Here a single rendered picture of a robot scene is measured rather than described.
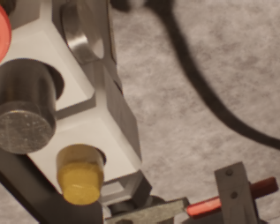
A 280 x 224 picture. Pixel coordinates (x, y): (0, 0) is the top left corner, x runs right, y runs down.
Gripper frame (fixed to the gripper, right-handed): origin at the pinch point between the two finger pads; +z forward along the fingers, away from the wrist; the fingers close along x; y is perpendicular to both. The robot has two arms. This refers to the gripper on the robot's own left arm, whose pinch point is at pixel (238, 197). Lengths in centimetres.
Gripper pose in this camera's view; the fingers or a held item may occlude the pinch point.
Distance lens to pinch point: 53.9
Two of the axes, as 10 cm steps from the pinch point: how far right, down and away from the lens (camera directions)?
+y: -9.3, 3.2, 2.0
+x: 3.6, 6.1, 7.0
